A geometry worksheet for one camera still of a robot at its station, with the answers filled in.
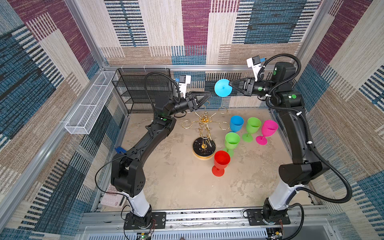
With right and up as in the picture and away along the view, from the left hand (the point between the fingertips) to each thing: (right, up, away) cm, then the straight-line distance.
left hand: (210, 94), depth 62 cm
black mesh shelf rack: (-46, +14, +44) cm, 65 cm away
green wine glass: (+29, -13, +30) cm, 44 cm away
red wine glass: (+8, -31, +18) cm, 36 cm away
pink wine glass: (+37, -15, +26) cm, 47 cm away
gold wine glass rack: (0, -27, +35) cm, 44 cm away
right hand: (+8, +4, +2) cm, 9 cm away
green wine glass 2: (+16, -22, +29) cm, 40 cm away
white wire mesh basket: (-73, -9, +30) cm, 80 cm away
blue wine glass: (+20, -11, +33) cm, 40 cm away
